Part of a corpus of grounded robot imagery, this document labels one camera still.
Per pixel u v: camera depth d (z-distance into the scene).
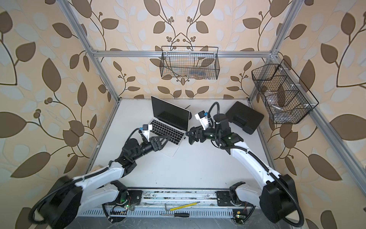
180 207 0.72
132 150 0.62
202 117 0.68
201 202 0.74
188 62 0.95
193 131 0.70
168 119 1.09
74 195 0.41
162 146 0.69
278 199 0.39
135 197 0.74
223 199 0.74
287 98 0.73
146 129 0.72
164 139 1.01
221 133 0.60
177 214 0.69
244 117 1.02
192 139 0.71
